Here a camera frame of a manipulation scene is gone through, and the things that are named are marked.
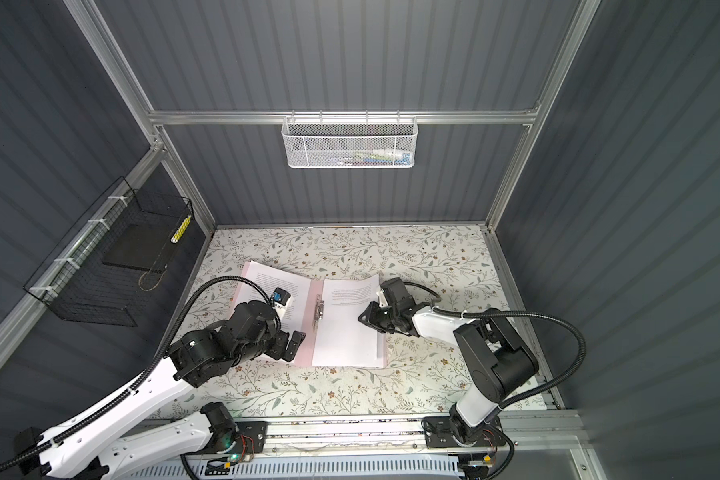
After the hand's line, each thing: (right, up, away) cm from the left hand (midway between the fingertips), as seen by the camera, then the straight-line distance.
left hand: (290, 328), depth 73 cm
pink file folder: (+6, 0, +21) cm, 22 cm away
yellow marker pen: (-32, +25, +8) cm, 42 cm away
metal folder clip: (+3, 0, +22) cm, 23 cm away
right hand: (+18, -2, +17) cm, 25 cm away
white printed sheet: (-12, +10, +23) cm, 28 cm away
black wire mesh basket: (-44, +18, +2) cm, 48 cm away
